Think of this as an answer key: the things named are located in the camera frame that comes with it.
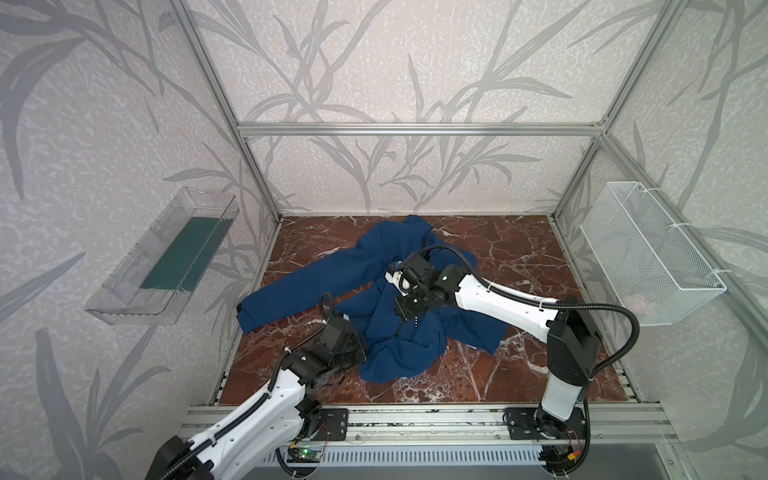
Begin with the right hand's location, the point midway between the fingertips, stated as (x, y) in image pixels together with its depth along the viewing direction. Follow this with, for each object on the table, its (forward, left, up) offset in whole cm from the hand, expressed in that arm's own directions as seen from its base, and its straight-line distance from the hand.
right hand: (396, 301), depth 82 cm
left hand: (-8, +6, -7) cm, 13 cm away
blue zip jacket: (+14, +15, -13) cm, 25 cm away
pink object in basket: (-5, -59, +8) cm, 60 cm away
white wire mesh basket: (-5, -55, +22) cm, 59 cm away
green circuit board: (-34, +22, -12) cm, 42 cm away
